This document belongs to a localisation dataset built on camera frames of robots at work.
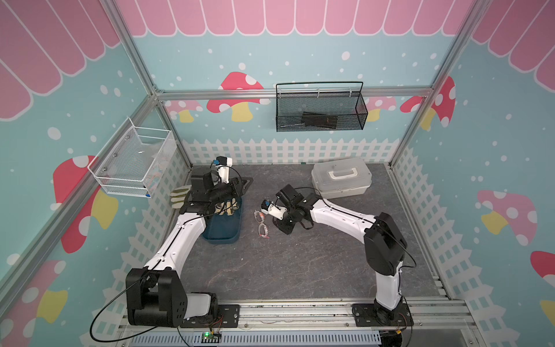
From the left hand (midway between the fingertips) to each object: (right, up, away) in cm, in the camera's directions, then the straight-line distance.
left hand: (250, 183), depth 80 cm
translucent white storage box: (+39, +3, +20) cm, 44 cm away
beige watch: (-13, -11, +19) cm, 26 cm away
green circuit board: (-13, -53, -7) cm, 55 cm away
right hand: (+11, -17, +9) cm, 22 cm away
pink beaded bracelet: (+5, -23, +13) cm, 26 cm away
